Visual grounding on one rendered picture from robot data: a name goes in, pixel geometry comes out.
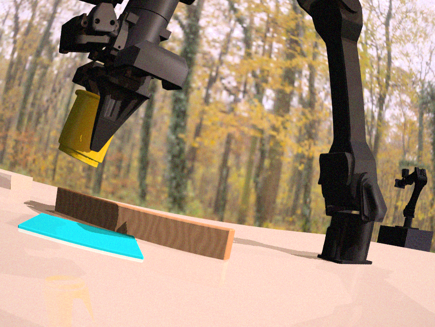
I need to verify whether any yellow cup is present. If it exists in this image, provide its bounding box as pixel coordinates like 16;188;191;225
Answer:
59;89;113;167

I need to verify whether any orange-brown wooden bar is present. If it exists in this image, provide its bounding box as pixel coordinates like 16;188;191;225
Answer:
55;187;235;261

